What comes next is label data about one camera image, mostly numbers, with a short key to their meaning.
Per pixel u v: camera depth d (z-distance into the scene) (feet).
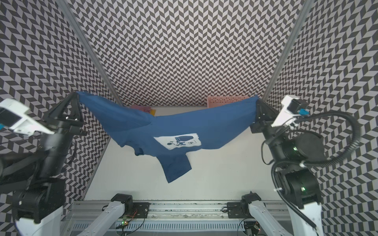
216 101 3.91
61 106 1.10
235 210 2.40
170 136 1.92
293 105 1.15
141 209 2.33
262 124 1.26
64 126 1.03
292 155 1.03
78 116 1.21
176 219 2.33
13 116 0.91
